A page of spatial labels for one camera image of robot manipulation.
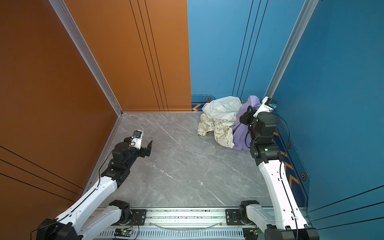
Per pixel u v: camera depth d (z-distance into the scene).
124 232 0.71
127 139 0.73
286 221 0.37
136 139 0.68
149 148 0.74
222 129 0.92
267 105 0.54
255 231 0.70
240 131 0.80
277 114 0.56
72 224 0.41
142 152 0.72
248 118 0.59
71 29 0.76
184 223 0.73
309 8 0.70
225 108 1.12
